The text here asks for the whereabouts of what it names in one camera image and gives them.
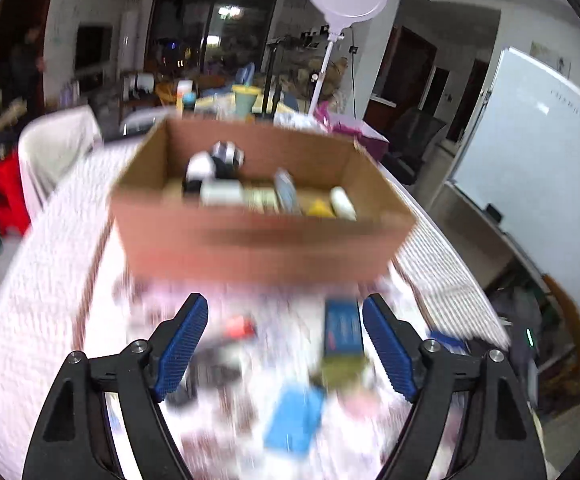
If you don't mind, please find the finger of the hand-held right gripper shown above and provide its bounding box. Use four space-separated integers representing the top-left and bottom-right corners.
427 330 471 356

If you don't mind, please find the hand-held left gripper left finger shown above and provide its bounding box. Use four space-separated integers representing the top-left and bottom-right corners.
22 292 210 480

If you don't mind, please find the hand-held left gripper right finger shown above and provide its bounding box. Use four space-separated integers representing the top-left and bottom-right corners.
362 293 546 480

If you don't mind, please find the brown cardboard box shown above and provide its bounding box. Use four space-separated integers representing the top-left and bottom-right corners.
110 116 417 286

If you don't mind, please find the olive packet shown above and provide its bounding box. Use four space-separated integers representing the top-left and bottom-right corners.
315 352 371 388

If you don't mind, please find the brown wooden chair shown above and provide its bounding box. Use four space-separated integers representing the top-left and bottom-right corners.
542 275 580 376

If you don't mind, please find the blue flat box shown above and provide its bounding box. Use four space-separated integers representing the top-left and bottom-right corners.
322 298 363 356

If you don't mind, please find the red and black lighter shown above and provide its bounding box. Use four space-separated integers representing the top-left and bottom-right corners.
226 316 257 341

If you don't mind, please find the light blue packet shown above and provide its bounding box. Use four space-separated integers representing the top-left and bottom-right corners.
264 382 326 453

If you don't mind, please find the white bottle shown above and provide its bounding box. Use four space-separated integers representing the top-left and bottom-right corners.
330 186 357 221

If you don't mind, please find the white box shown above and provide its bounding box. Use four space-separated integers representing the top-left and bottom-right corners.
200 180 245 207

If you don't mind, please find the cream green box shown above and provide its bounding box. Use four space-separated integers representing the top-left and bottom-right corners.
244 187 277 213

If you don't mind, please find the white whiteboard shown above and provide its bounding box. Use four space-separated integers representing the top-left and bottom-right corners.
447 47 580 331

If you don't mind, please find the black and white object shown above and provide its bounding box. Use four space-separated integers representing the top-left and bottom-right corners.
182 141 246 196

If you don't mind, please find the blue grey tube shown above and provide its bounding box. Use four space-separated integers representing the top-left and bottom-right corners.
274 169 301 213

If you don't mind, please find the black office chair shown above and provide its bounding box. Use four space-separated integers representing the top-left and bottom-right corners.
385 107 446 186

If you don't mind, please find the magenta box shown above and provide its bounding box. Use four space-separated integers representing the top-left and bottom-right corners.
320 102 391 161

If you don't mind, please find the red plastic stool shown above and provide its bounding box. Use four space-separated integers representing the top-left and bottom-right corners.
0 152 31 236

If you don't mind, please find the chair under white cloth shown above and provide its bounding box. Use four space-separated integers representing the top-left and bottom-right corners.
18 105 103 221

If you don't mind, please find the green bucket with yellow rim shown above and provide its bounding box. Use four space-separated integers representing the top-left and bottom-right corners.
230 85 261 118

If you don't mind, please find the black wall television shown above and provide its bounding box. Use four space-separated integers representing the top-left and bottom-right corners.
75 25 113 73

